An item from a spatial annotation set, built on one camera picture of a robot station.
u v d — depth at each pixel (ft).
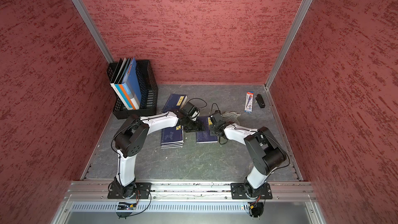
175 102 3.59
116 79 2.66
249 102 3.58
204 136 3.03
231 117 3.22
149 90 3.73
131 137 1.70
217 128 2.40
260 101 3.56
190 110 2.55
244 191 2.18
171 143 2.87
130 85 2.72
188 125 2.66
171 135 2.94
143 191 2.42
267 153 1.51
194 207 2.33
